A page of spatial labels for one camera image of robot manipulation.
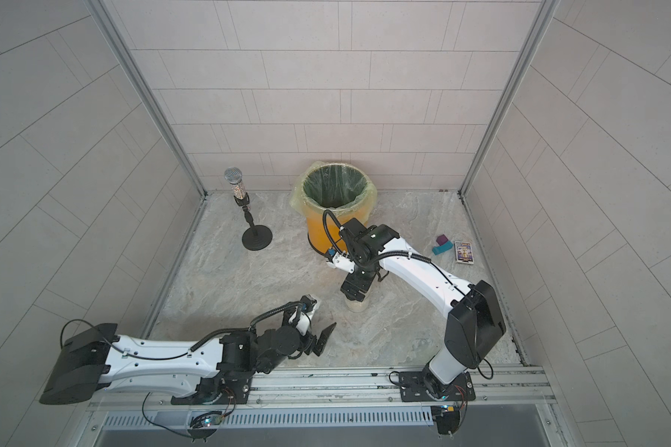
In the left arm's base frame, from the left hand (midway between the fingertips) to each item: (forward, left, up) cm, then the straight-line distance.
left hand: (329, 318), depth 74 cm
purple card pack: (+26, -46, -7) cm, 53 cm away
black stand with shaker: (+31, +28, -7) cm, 43 cm away
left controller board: (-23, +29, -8) cm, 37 cm away
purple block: (+31, -39, -7) cm, 51 cm away
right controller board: (-21, -30, -9) cm, 38 cm away
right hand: (+10, -8, +1) cm, 13 cm away
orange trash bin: (+30, +6, -2) cm, 31 cm away
